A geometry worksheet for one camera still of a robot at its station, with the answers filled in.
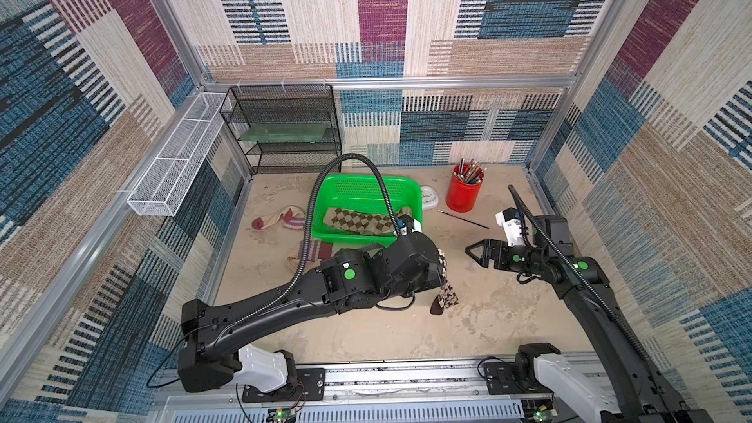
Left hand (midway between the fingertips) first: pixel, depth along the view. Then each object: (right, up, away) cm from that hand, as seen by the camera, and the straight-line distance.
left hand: (451, 270), depth 60 cm
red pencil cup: (+13, +18, +36) cm, 42 cm away
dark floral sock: (+2, -9, +12) cm, 16 cm away
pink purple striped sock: (-44, +7, +43) cm, 62 cm away
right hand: (+11, 0, +16) cm, 20 cm away
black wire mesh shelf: (-47, +47, +42) cm, 78 cm away
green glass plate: (-45, +36, +35) cm, 67 cm away
